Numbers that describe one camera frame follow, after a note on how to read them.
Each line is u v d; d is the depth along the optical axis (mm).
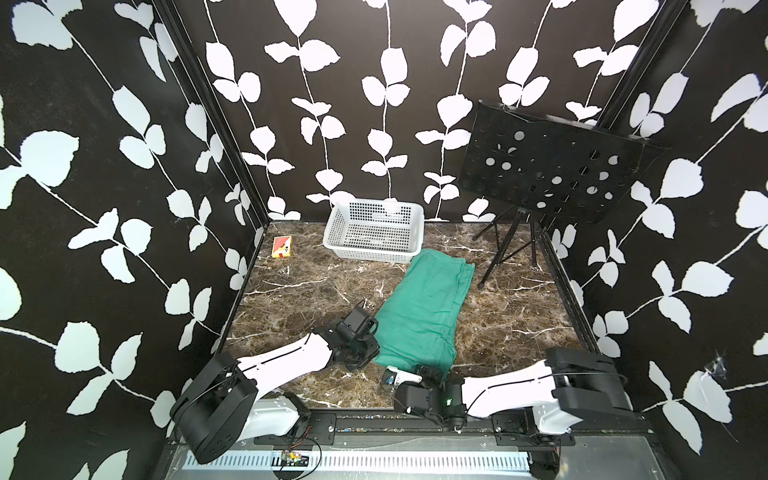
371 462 701
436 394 624
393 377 696
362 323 675
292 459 704
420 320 933
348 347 625
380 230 1185
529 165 732
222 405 412
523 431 727
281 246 1108
